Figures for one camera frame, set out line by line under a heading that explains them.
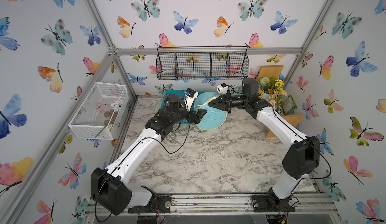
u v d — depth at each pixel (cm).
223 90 72
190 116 65
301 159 46
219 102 71
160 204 74
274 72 101
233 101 66
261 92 99
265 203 73
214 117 74
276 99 89
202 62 98
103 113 72
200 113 68
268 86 98
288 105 111
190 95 61
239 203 75
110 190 38
